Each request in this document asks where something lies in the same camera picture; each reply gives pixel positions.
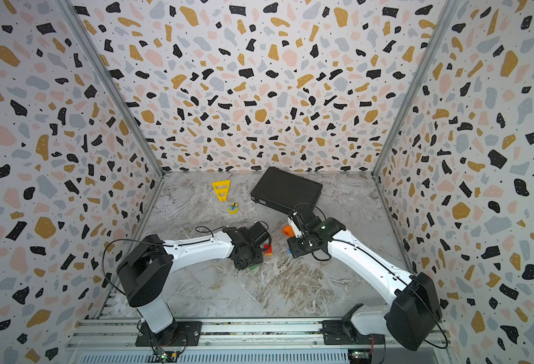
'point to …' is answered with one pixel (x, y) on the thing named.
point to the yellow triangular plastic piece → (221, 188)
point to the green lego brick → (253, 267)
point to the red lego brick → (267, 246)
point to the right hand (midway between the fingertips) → (295, 247)
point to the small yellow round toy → (234, 208)
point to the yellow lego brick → (268, 254)
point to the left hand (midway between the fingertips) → (261, 261)
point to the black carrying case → (283, 190)
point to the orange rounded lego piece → (288, 230)
